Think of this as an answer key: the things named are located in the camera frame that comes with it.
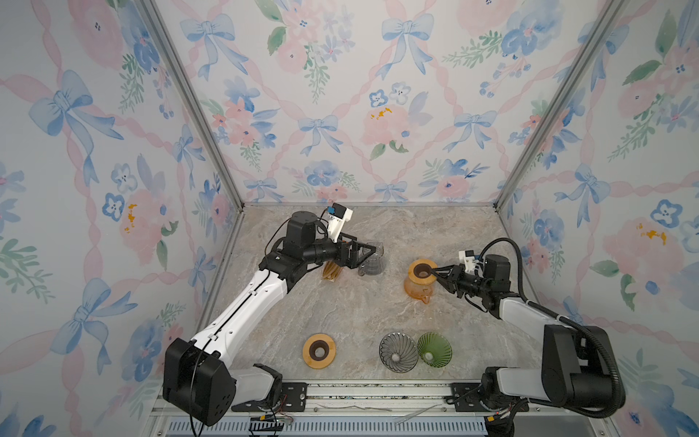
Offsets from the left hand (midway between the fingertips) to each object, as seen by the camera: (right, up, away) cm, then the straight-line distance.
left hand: (366, 243), depth 71 cm
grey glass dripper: (+10, -33, +8) cm, 35 cm away
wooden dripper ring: (+18, -12, +14) cm, 26 cm away
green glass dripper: (+21, -32, +10) cm, 40 cm away
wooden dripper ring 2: (-17, -32, +8) cm, 38 cm away
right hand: (+22, -10, +15) cm, 28 cm away
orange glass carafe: (+18, -17, +19) cm, 31 cm away
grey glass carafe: (+4, -8, +23) cm, 25 cm away
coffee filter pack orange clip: (-11, -11, +23) cm, 28 cm away
